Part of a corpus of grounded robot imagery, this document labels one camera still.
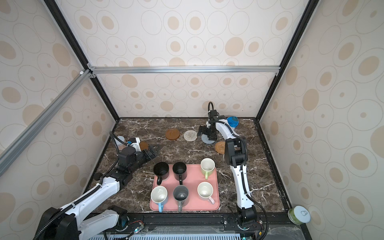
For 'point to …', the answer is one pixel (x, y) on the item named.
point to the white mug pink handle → (205, 190)
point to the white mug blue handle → (159, 194)
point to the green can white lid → (298, 215)
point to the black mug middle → (180, 171)
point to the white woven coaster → (190, 135)
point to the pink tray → (195, 193)
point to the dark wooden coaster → (144, 145)
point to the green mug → (207, 166)
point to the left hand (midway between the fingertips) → (158, 146)
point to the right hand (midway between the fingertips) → (203, 135)
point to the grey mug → (181, 194)
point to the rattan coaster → (220, 147)
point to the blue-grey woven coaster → (205, 139)
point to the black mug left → (161, 169)
